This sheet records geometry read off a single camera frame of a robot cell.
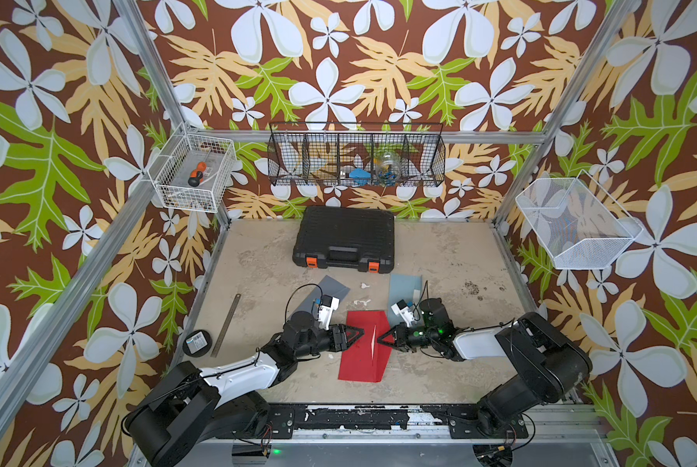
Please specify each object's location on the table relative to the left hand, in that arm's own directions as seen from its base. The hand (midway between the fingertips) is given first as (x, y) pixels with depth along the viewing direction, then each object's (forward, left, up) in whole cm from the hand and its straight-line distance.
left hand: (361, 330), depth 78 cm
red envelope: (-4, -1, -10) cm, 11 cm away
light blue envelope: (+19, -17, -10) cm, 27 cm away
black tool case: (+39, +5, -6) cm, 40 cm away
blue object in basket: (+47, 0, +16) cm, 50 cm away
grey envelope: (+22, +11, -14) cm, 29 cm away
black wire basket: (+55, +3, +19) cm, 58 cm away
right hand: (0, -5, -8) cm, 9 cm away
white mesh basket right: (+26, -62, +16) cm, 69 cm away
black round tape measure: (0, +49, -10) cm, 50 cm away
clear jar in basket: (+51, -10, +16) cm, 54 cm away
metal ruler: (+6, +43, -11) cm, 45 cm away
